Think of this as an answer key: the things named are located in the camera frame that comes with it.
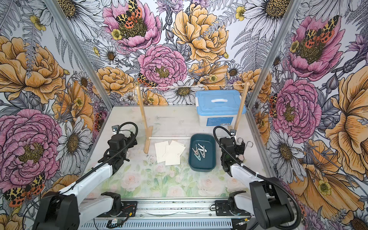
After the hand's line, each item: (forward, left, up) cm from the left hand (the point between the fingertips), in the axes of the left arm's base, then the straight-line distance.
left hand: (125, 139), depth 87 cm
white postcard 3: (+1, -19, -12) cm, 23 cm away
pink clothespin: (-3, -43, -11) cm, 44 cm away
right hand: (-1, -65, -2) cm, 65 cm away
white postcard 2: (0, -30, -13) cm, 32 cm away
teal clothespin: (-7, -44, -11) cm, 46 cm away
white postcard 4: (+4, -30, -13) cm, 33 cm away
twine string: (+44, -45, +6) cm, 63 cm away
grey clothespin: (0, -47, -11) cm, 49 cm away
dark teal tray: (-11, -50, -11) cm, 52 cm away
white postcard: (-8, -26, -13) cm, 30 cm away
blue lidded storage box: (+21, -58, +5) cm, 62 cm away
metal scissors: (+2, -79, -11) cm, 80 cm away
